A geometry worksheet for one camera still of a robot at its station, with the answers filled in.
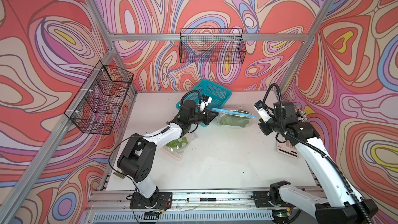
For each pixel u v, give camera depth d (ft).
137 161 1.50
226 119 2.77
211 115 2.42
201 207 2.40
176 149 2.78
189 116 2.23
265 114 2.11
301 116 2.74
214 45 3.14
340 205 1.23
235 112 2.59
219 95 3.72
